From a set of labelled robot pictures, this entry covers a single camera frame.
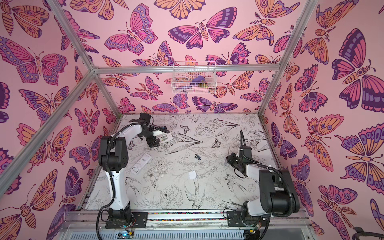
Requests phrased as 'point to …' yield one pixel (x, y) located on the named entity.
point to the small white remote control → (164, 138)
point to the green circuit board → (125, 235)
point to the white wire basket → (194, 77)
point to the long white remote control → (139, 165)
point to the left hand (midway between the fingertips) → (156, 135)
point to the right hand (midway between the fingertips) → (228, 156)
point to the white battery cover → (192, 175)
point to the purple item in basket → (198, 79)
